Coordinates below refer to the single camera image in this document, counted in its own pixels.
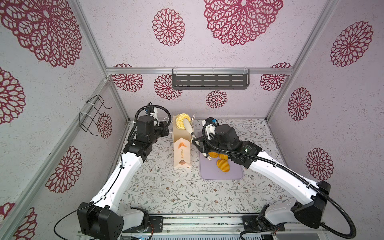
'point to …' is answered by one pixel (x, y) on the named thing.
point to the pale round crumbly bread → (179, 120)
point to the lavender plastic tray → (209, 169)
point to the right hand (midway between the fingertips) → (193, 138)
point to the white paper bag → (182, 146)
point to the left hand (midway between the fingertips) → (166, 125)
